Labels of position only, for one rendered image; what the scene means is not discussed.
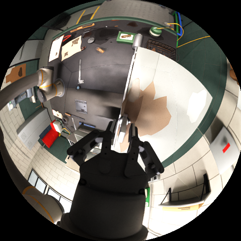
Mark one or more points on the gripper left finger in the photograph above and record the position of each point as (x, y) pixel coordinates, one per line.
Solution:
(85, 145)

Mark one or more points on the white stained cabinet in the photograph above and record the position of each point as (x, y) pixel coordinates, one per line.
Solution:
(169, 90)

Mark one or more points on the grey bench machine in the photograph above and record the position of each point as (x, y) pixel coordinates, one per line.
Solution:
(21, 98)

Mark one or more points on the grey metal plate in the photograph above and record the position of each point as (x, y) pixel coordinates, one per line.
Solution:
(81, 106)

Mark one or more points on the window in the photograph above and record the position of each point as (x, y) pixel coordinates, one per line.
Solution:
(47, 187)

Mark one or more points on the white paper sheet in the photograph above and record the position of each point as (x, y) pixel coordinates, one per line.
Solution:
(56, 48)

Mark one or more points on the grey metal tray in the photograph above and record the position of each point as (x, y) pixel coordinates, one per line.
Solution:
(79, 136)

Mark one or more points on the brown cardboard wall poster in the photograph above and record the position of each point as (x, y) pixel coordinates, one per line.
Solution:
(16, 73)

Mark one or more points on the steel square ruler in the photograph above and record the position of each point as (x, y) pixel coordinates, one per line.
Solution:
(75, 122)

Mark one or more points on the grey round disc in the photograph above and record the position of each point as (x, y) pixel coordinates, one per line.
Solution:
(91, 40)

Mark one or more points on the small blue flat bar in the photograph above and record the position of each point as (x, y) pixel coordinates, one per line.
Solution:
(87, 125)

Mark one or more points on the grey wall box red mark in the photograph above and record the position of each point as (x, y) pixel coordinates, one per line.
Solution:
(223, 150)

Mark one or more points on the cream paper with brown stains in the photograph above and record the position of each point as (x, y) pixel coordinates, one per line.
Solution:
(71, 48)

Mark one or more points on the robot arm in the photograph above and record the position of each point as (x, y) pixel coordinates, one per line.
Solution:
(45, 79)

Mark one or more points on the small brown cylinder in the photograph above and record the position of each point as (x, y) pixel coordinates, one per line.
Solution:
(99, 49)

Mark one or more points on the green wall sign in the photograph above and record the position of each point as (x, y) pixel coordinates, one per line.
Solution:
(147, 196)

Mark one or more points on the white wall shelf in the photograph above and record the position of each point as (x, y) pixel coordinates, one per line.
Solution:
(185, 200)

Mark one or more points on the small cream paper scrap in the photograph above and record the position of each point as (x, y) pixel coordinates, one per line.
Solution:
(57, 114)

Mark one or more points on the dark blue box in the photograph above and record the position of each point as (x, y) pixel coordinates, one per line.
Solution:
(45, 131)

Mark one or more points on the white box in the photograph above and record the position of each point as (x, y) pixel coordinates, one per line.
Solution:
(57, 127)

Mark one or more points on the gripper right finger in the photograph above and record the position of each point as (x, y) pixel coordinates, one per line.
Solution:
(150, 158)

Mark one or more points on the green and white round tin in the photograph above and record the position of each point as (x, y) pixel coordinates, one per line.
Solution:
(154, 31)

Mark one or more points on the silver metal cylinder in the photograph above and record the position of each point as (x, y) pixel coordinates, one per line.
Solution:
(138, 40)

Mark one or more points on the grey wall panel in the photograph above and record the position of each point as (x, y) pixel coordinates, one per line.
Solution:
(32, 129)

